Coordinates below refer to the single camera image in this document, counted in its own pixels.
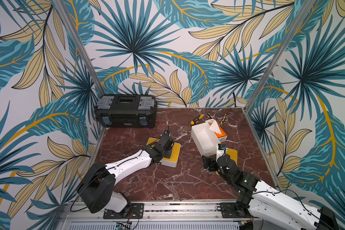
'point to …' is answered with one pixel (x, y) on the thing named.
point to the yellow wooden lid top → (175, 152)
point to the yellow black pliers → (211, 116)
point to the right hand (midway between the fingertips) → (209, 155)
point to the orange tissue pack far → (214, 126)
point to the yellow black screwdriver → (196, 120)
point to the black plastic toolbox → (126, 110)
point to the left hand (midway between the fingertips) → (165, 149)
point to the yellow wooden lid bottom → (234, 155)
